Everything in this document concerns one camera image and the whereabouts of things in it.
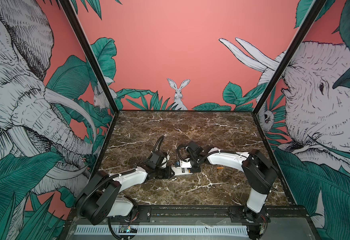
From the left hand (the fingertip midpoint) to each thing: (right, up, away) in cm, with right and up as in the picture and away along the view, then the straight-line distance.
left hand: (174, 172), depth 86 cm
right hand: (+7, +4, +3) cm, 9 cm away
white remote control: (+6, +1, +2) cm, 6 cm away
